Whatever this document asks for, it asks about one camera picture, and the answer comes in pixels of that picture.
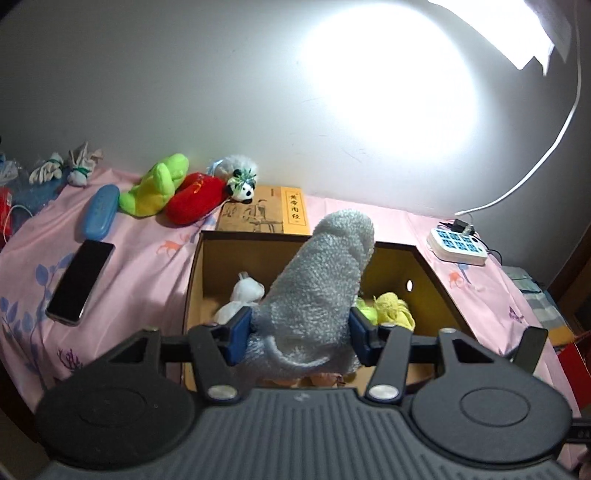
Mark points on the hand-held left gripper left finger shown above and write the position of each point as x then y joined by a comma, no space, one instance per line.
240,334

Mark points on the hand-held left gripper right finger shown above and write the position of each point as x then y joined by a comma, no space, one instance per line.
360,337

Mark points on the small white plush toy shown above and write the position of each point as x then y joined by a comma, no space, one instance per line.
244,295

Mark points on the white fluffy towel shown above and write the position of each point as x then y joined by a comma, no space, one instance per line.
318,286

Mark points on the brown cardboard box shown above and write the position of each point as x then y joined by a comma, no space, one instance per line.
217,272

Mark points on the pink printed bedsheet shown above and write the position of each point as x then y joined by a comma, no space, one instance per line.
152,263

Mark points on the tan book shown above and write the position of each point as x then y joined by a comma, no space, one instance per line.
268,210

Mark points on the white power strip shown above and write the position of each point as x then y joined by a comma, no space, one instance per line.
457,247

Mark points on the red plush toy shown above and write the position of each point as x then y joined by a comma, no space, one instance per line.
194,198

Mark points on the black charger plug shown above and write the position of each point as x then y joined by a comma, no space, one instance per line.
464,227

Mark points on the panda plush toy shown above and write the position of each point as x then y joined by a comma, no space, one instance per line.
238,175

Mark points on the black phone on stand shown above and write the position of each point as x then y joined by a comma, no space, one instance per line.
526,348

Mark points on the black smartphone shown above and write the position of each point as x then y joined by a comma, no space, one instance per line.
81,281

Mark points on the green and yellow plush toy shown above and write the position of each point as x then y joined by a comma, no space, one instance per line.
152,189

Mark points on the plaid cloth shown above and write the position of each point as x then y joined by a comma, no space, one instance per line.
535,295

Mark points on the blue glasses case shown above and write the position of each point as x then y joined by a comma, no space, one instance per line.
101,212

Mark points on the red bag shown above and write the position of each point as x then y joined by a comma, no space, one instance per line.
575,374

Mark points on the white glove bundle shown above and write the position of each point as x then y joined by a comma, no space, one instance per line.
46,170
81,168

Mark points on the red packet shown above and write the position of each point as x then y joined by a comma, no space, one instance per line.
4,203

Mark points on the clear plastic bag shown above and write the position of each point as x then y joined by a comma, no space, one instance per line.
8,170

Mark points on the white lamp head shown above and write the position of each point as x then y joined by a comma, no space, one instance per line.
503,32

